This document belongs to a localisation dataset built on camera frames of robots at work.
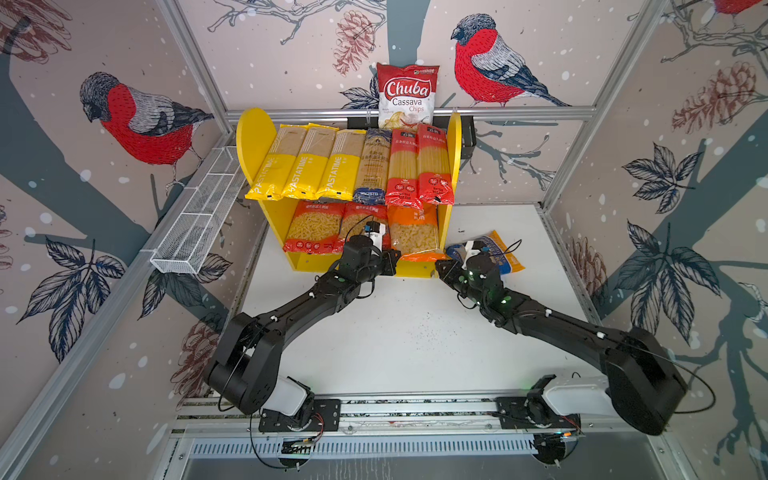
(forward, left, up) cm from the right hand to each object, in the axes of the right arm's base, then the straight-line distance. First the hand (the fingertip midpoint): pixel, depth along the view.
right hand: (431, 267), depth 83 cm
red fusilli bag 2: (+18, +24, +2) cm, 30 cm away
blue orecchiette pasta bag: (+19, -23, -13) cm, 33 cm away
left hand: (+2, +8, +4) cm, 9 cm away
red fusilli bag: (+13, +36, +2) cm, 38 cm away
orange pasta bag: (+12, +5, +2) cm, 13 cm away
